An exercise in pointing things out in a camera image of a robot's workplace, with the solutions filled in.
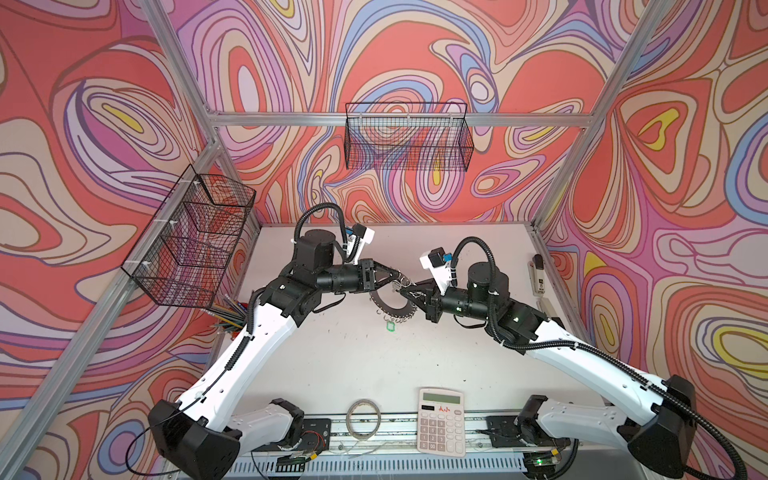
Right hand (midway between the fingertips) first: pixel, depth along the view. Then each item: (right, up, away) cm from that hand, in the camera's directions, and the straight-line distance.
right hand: (406, 298), depth 67 cm
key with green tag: (-3, -9, +9) cm, 13 cm away
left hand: (-1, +5, -4) cm, 7 cm away
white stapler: (+48, +4, +34) cm, 59 cm away
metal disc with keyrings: (-3, -5, +5) cm, 7 cm away
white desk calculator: (+9, -32, +6) cm, 34 cm away
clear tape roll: (-14, -35, +8) cm, 38 cm away
